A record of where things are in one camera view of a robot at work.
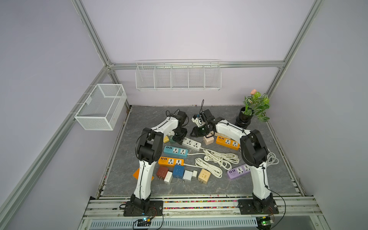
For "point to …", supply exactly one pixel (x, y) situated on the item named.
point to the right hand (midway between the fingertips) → (192, 133)
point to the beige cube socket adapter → (204, 176)
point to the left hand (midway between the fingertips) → (186, 138)
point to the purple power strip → (238, 171)
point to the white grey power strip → (191, 144)
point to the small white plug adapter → (194, 173)
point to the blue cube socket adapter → (178, 171)
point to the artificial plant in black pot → (255, 105)
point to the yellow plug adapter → (166, 139)
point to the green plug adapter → (171, 140)
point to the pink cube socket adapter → (209, 140)
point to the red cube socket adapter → (162, 172)
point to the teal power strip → (176, 151)
